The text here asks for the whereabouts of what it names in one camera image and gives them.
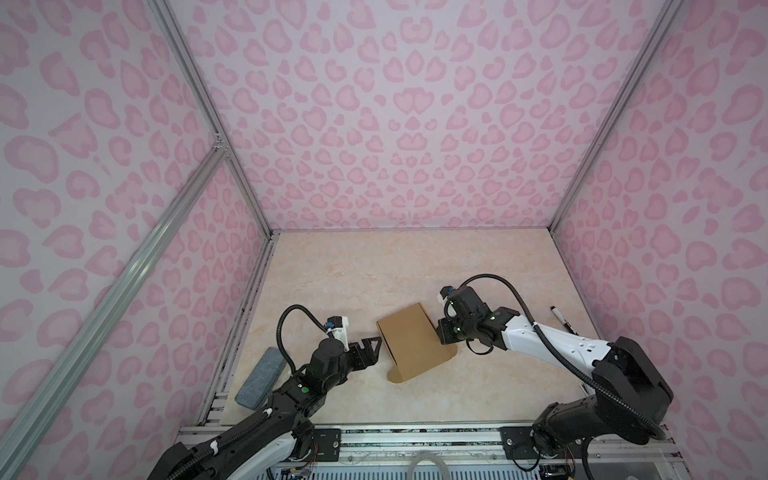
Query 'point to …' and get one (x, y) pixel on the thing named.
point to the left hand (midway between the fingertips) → (374, 338)
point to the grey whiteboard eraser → (260, 380)
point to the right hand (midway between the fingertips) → (437, 329)
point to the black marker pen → (562, 320)
